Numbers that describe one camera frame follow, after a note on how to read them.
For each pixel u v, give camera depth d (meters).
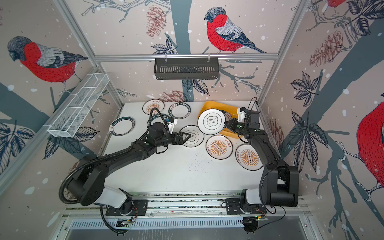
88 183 0.43
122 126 1.08
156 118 1.12
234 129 0.76
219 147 0.95
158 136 0.69
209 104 1.17
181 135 0.74
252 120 0.66
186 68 1.07
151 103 1.22
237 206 0.73
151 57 1.83
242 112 0.78
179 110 1.18
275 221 0.69
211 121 0.90
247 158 0.90
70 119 0.72
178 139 0.73
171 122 0.76
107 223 0.69
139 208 0.73
